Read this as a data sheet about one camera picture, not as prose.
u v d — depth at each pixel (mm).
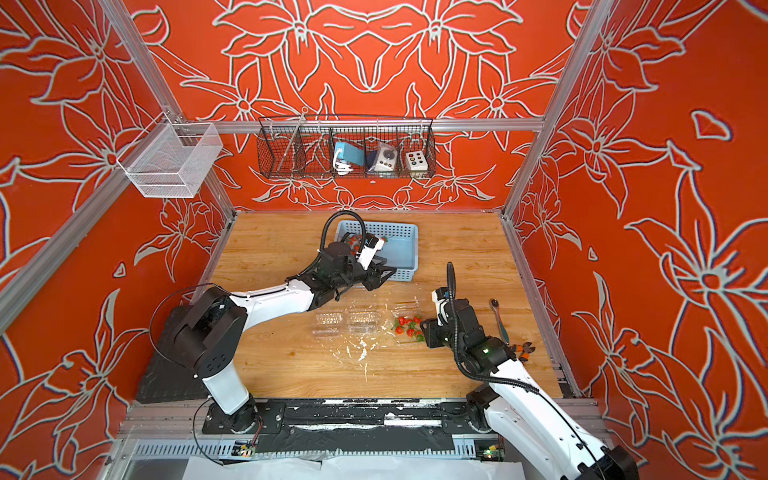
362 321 899
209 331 470
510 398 504
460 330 592
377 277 771
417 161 944
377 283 770
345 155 846
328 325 896
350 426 727
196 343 472
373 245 742
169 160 911
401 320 886
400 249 1062
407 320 892
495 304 922
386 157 904
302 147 985
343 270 704
